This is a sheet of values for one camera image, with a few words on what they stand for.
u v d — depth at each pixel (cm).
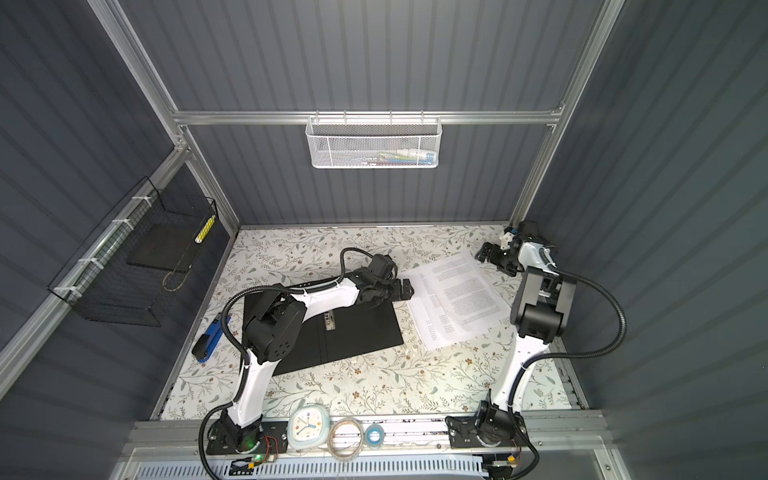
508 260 87
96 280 63
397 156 92
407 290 89
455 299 99
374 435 75
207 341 87
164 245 78
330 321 94
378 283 79
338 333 92
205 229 82
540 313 57
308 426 73
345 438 75
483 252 94
